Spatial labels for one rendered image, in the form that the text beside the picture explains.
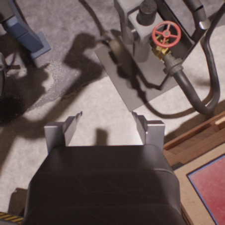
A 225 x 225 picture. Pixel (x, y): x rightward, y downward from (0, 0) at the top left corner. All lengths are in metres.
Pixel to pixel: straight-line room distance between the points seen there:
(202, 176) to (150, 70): 0.65
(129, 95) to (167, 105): 0.21
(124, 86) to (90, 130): 0.31
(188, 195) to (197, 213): 0.04
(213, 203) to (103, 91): 0.71
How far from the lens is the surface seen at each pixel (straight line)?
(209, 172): 0.48
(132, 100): 0.91
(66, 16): 1.21
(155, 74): 0.96
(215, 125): 0.68
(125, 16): 0.58
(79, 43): 1.09
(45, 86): 1.06
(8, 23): 1.00
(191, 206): 0.49
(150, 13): 0.50
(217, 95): 0.93
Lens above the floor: 0.90
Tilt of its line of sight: 81 degrees down
